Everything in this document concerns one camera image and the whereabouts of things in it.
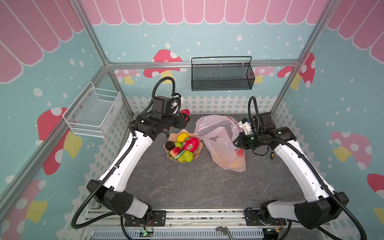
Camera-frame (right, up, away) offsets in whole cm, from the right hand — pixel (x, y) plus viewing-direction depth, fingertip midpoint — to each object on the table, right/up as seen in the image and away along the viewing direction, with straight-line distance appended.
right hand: (232, 143), depth 73 cm
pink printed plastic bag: (-5, +5, +11) cm, 13 cm away
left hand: (-23, +12, 0) cm, 26 cm away
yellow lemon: (-27, +2, +26) cm, 38 cm away
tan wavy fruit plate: (-33, +1, +27) cm, 43 cm away
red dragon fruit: (-21, -2, +18) cm, 28 cm away
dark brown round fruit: (-34, -3, +21) cm, 40 cm away
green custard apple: (-23, -9, +12) cm, 27 cm away
